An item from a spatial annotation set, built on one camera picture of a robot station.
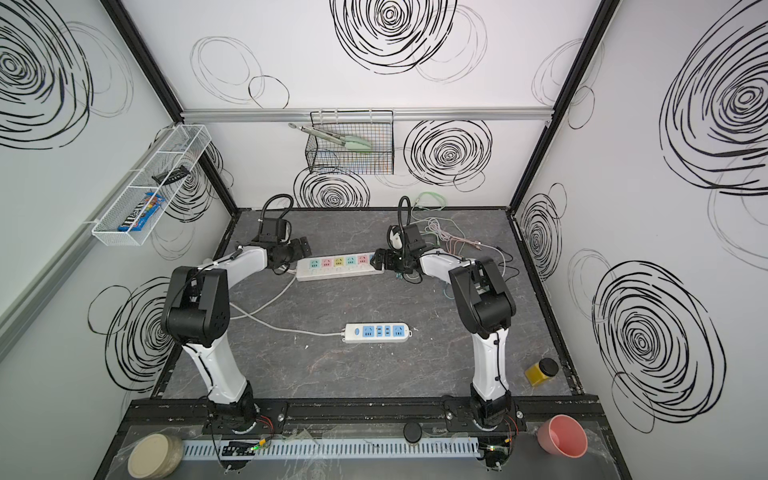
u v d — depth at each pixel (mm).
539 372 738
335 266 996
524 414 737
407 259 770
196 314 510
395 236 916
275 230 791
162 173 812
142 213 669
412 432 631
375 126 936
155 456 633
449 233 1114
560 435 687
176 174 798
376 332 848
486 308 539
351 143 922
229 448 722
